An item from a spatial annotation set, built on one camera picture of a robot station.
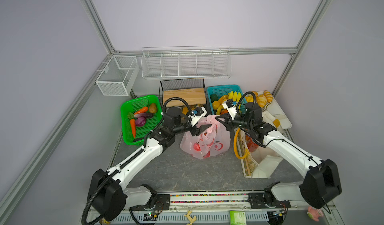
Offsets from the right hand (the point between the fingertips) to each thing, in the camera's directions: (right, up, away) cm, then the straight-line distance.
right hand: (216, 118), depth 77 cm
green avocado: (+2, +14, +36) cm, 39 cm away
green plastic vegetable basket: (-57, +7, +32) cm, 65 cm away
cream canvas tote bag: (+19, -20, -11) cm, 30 cm away
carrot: (-50, +4, +33) cm, 60 cm away
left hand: (-5, -1, -5) cm, 7 cm away
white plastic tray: (+49, +5, +34) cm, 60 cm away
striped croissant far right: (+47, +16, +41) cm, 64 cm away
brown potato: (-42, +6, +30) cm, 52 cm away
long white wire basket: (-18, +36, +22) cm, 46 cm away
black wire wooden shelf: (-13, +17, +24) cm, 33 cm away
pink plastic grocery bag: (-1, -12, +3) cm, 13 cm away
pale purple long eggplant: (-45, +1, +28) cm, 54 cm away
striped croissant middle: (+39, +11, +35) cm, 54 cm away
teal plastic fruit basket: (+10, +20, +39) cm, 45 cm away
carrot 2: (-57, 0, +28) cm, 63 cm away
